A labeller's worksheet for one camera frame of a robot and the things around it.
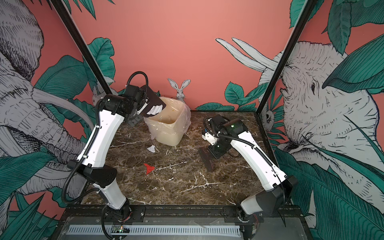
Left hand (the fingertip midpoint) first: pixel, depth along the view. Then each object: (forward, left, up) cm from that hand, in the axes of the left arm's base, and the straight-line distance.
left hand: (127, 113), depth 72 cm
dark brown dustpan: (+14, -10, -4) cm, 17 cm away
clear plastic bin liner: (+18, -20, -24) cm, 36 cm away
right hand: (-17, -41, -11) cm, 46 cm away
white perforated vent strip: (-45, -14, -34) cm, 58 cm away
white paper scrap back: (+6, -12, -4) cm, 14 cm away
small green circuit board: (-44, +4, -34) cm, 56 cm away
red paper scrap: (-14, -4, -35) cm, 38 cm away
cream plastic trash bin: (+1, -16, -26) cm, 30 cm away
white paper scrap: (-1, -5, -33) cm, 33 cm away
